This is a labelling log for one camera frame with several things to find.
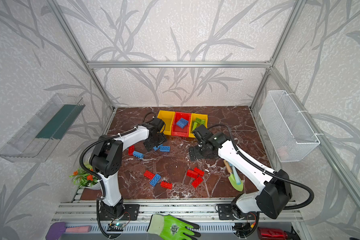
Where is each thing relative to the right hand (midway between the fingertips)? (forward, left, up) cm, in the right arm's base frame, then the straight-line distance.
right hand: (198, 150), depth 79 cm
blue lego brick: (+29, +13, -14) cm, 35 cm away
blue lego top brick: (+31, +9, -14) cm, 35 cm away
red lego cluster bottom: (-12, +1, -14) cm, 18 cm away
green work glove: (-33, +15, -14) cm, 39 cm away
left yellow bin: (+35, +22, -13) cm, 43 cm away
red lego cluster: (-8, +3, -13) cm, 16 cm away
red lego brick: (-9, +28, -14) cm, 32 cm away
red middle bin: (+20, +13, -11) cm, 26 cm away
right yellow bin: (+32, +2, -10) cm, 34 cm away
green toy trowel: (-10, -19, -15) cm, 27 cm away
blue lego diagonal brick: (+9, +27, -13) cm, 31 cm away
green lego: (+28, -4, -11) cm, 30 cm away
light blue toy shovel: (-11, -22, -15) cm, 29 cm away
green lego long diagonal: (+24, +1, -10) cm, 26 cm away
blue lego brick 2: (+4, +37, -12) cm, 39 cm away
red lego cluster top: (-7, -1, -14) cm, 15 cm away
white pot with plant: (-16, +54, +1) cm, 56 cm away
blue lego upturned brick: (+9, +21, -14) cm, 27 cm away
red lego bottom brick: (-14, +18, -13) cm, 26 cm away
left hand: (+14, +22, -11) cm, 29 cm away
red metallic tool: (-35, -32, -12) cm, 49 cm away
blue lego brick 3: (-11, +24, -13) cm, 30 cm away
